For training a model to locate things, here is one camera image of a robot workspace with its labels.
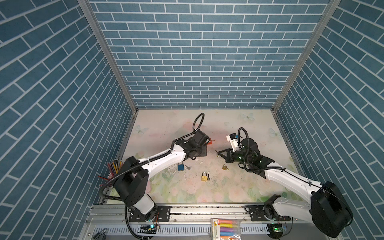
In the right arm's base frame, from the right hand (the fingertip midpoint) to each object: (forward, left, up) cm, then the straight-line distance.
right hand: (217, 151), depth 80 cm
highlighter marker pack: (-33, -5, -14) cm, 36 cm away
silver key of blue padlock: (-5, +16, -14) cm, 22 cm away
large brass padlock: (-9, +6, -15) cm, 19 cm away
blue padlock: (-4, +21, -15) cm, 26 cm away
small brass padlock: (-2, -6, -14) cm, 15 cm away
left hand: (+3, +7, -4) cm, 9 cm away
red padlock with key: (+14, +4, -13) cm, 19 cm away
